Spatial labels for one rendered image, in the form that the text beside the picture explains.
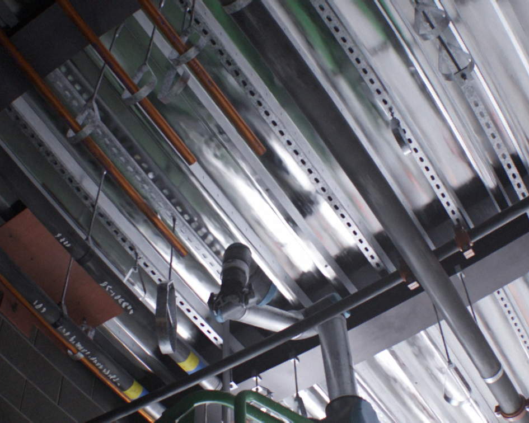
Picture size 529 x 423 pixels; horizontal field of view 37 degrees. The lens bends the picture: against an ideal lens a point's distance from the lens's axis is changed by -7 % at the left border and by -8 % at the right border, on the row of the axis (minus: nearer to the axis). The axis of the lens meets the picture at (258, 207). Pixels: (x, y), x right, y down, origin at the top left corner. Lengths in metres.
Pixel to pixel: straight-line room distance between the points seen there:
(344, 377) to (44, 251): 1.41
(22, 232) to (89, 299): 0.45
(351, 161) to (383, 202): 0.17
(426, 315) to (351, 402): 0.82
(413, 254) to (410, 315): 1.04
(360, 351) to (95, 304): 1.19
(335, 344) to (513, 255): 0.88
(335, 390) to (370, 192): 0.86
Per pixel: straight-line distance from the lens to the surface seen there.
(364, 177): 2.33
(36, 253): 3.58
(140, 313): 3.00
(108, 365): 3.21
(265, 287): 2.75
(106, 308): 3.71
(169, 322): 2.98
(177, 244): 2.54
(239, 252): 2.70
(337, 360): 3.02
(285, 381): 3.71
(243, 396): 2.35
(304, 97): 2.19
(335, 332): 3.12
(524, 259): 3.49
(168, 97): 2.29
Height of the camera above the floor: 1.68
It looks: 57 degrees up
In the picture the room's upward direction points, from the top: 3 degrees counter-clockwise
